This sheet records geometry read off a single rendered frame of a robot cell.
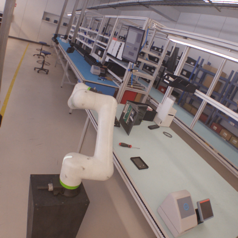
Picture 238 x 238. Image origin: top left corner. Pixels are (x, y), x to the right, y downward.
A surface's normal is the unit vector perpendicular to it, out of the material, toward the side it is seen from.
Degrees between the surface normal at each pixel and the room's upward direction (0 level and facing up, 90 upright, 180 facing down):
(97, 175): 80
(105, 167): 41
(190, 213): 30
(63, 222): 90
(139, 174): 0
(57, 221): 90
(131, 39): 101
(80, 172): 85
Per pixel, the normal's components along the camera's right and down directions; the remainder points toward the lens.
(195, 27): -0.84, -0.12
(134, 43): -0.65, 0.26
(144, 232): 0.35, -0.86
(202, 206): 0.50, -0.47
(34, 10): 0.41, 0.49
